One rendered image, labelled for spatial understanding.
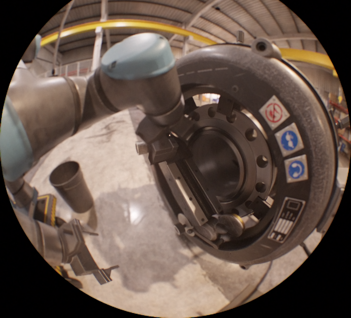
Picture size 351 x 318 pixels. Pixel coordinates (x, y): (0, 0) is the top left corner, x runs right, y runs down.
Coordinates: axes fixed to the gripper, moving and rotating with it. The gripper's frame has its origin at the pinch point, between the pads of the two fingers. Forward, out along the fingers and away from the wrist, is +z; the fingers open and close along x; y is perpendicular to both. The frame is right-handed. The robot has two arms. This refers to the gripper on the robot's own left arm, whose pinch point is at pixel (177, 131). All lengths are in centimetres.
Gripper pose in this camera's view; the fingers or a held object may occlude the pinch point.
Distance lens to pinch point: 42.0
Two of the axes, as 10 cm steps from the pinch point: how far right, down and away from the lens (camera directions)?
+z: 1.8, 2.3, 9.6
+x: -7.4, -6.1, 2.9
